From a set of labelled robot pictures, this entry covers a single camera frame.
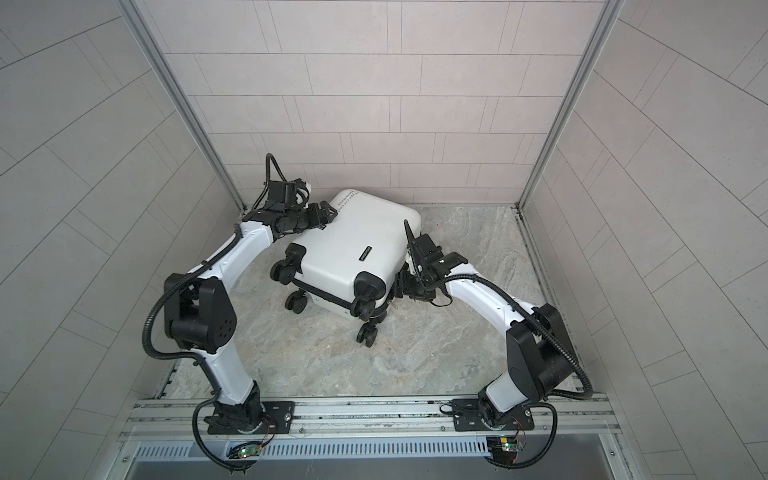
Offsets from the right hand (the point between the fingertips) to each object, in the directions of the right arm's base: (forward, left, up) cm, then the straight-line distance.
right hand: (397, 293), depth 82 cm
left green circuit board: (-33, +34, -6) cm, 48 cm away
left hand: (+23, +17, +11) cm, 31 cm away
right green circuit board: (-35, -22, -11) cm, 43 cm away
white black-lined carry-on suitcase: (+3, +11, +11) cm, 16 cm away
